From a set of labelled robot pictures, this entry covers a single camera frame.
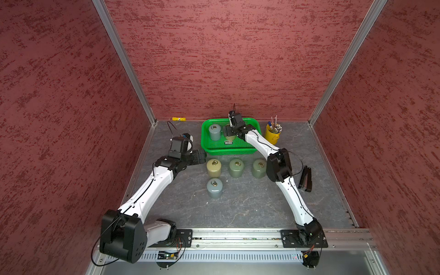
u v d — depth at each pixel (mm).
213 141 1093
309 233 642
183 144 641
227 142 1097
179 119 1217
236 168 888
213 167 882
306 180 912
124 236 388
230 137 1065
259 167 870
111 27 761
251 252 726
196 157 740
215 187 812
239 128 848
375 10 713
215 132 1061
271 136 1025
